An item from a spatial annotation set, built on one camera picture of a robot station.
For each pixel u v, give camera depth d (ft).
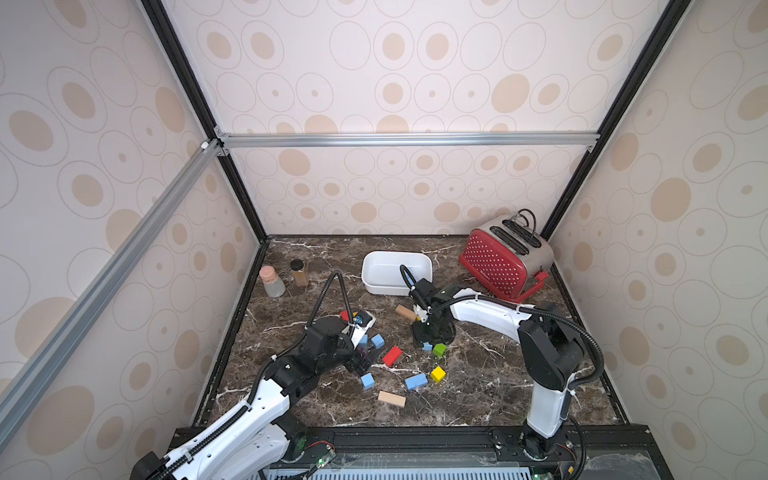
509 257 2.96
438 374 2.74
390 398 2.65
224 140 2.95
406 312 3.18
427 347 2.93
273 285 3.20
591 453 2.39
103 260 1.88
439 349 2.89
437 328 2.50
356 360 2.25
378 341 2.94
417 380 2.74
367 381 2.69
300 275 3.30
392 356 2.94
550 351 1.59
